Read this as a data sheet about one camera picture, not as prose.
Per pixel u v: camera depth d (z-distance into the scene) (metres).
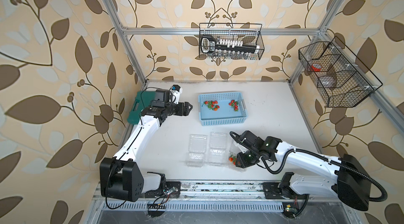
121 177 0.40
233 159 0.82
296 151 0.51
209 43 0.84
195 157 0.86
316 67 0.81
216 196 0.74
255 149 0.61
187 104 0.74
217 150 0.86
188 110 0.76
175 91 0.73
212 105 1.05
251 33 0.91
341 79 0.74
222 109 1.05
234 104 1.06
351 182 0.40
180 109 0.72
